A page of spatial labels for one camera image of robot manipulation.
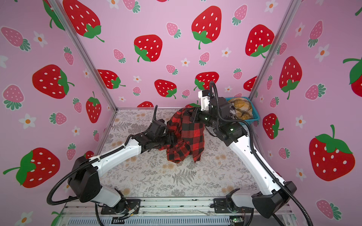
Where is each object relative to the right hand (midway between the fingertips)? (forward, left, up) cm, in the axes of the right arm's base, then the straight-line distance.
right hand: (184, 109), depth 64 cm
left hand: (0, +7, -24) cm, 25 cm away
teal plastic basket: (+33, -49, -33) cm, 68 cm away
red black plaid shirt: (-7, -3, -12) cm, 14 cm away
